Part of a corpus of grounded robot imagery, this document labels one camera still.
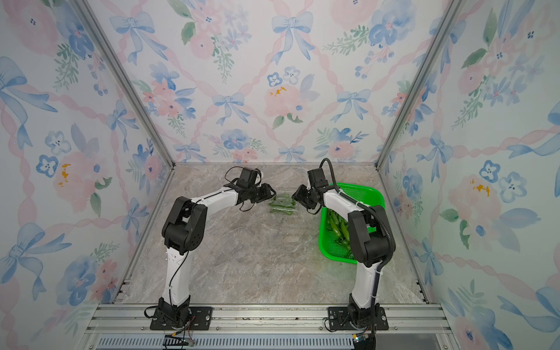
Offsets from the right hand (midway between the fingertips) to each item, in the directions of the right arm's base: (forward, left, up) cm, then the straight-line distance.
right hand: (295, 196), depth 97 cm
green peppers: (-13, -18, -3) cm, 22 cm away
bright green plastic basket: (-19, -14, -8) cm, 25 cm away
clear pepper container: (-2, +5, -2) cm, 6 cm away
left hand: (+3, +9, -1) cm, 9 cm away
